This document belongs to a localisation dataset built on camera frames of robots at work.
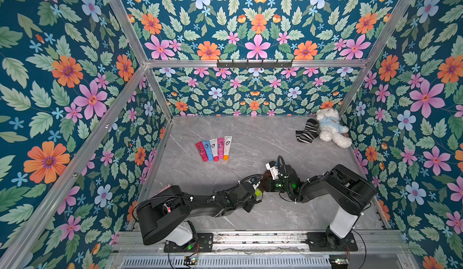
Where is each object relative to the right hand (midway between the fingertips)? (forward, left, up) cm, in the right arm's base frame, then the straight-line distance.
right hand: (262, 183), depth 91 cm
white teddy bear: (+31, -40, +8) cm, 51 cm away
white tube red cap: (+19, +27, +3) cm, 33 cm away
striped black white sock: (+34, -31, +2) cm, 46 cm away
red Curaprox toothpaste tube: (+20, +36, +3) cm, 41 cm away
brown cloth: (+2, -1, +3) cm, 4 cm away
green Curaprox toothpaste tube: (-5, +2, -1) cm, 5 cm away
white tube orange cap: (+25, +20, +2) cm, 33 cm away
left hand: (-8, +3, 0) cm, 8 cm away
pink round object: (-5, +46, +4) cm, 47 cm away
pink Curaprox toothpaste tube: (+22, +24, +2) cm, 32 cm away
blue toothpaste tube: (+21, +32, +2) cm, 38 cm away
